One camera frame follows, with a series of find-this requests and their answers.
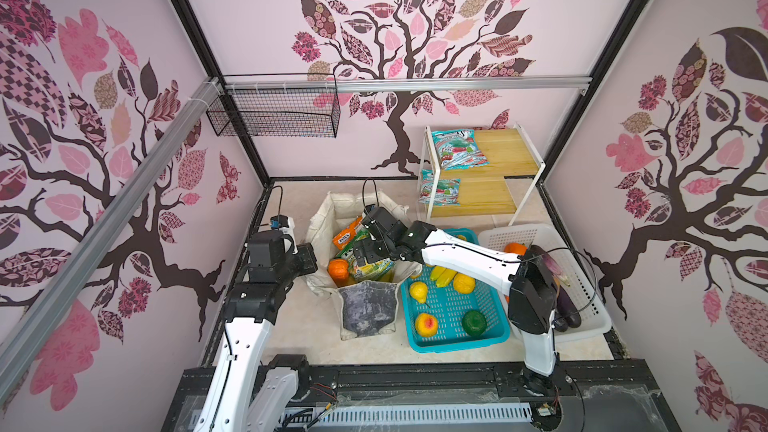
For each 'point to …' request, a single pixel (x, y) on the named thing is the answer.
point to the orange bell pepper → (338, 269)
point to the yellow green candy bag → (364, 271)
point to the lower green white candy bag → (447, 190)
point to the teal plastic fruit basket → (448, 311)
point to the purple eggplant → (567, 313)
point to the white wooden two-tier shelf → (510, 154)
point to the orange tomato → (515, 247)
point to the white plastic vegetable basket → (594, 319)
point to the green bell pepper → (474, 323)
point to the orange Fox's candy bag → (346, 235)
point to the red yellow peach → (426, 324)
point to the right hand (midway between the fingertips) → (366, 243)
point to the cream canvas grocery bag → (366, 307)
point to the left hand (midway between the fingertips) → (313, 252)
